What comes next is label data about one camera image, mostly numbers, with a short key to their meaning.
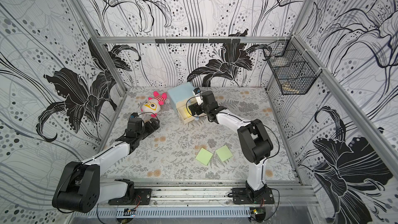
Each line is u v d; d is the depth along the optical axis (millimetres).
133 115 800
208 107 718
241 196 710
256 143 496
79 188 410
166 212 765
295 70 882
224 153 864
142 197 731
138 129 700
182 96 974
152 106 1008
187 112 983
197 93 806
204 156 864
